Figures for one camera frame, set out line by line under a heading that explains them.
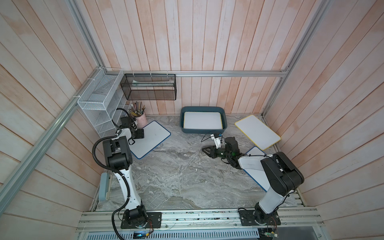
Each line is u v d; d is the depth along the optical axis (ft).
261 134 3.76
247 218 2.41
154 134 3.55
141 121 3.52
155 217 2.45
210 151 2.74
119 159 1.94
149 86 3.52
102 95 2.55
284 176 1.58
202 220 2.45
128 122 2.84
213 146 2.74
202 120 3.73
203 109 3.79
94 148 1.69
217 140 2.75
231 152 2.44
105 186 2.62
